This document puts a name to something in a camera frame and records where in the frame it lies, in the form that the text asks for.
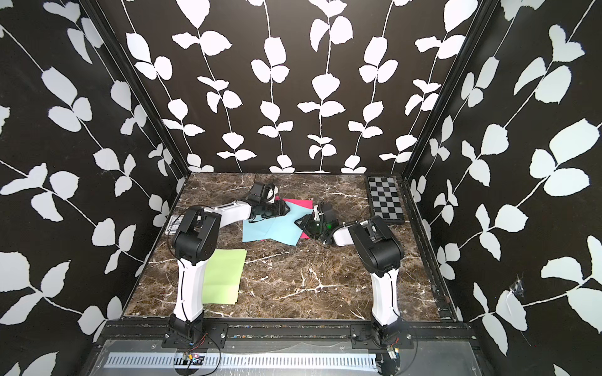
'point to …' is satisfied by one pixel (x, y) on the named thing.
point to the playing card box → (174, 224)
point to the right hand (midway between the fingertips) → (294, 221)
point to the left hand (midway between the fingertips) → (287, 206)
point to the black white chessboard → (385, 197)
